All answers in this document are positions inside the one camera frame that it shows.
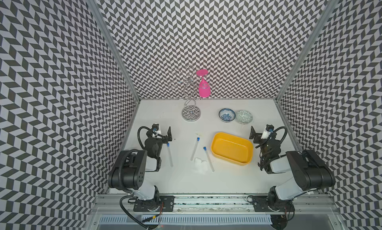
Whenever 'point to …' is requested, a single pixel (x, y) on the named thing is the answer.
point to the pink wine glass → (204, 90)
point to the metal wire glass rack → (190, 112)
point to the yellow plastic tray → (234, 150)
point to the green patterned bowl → (243, 117)
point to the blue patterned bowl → (227, 115)
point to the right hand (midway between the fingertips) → (259, 128)
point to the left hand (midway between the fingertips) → (162, 127)
